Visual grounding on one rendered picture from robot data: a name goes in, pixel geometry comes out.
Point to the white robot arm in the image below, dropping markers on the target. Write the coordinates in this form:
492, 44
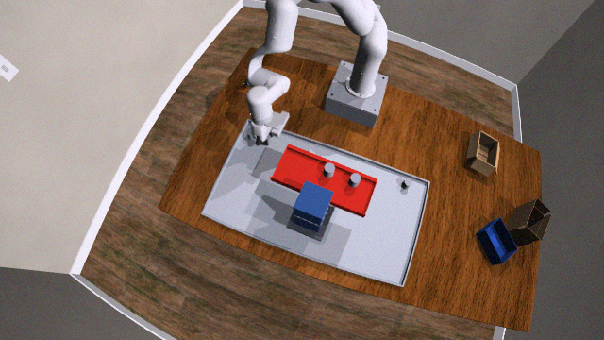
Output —
360, 16

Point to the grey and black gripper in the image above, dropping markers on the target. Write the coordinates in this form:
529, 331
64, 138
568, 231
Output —
262, 131

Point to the blue open bin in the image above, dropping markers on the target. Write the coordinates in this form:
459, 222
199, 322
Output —
498, 245

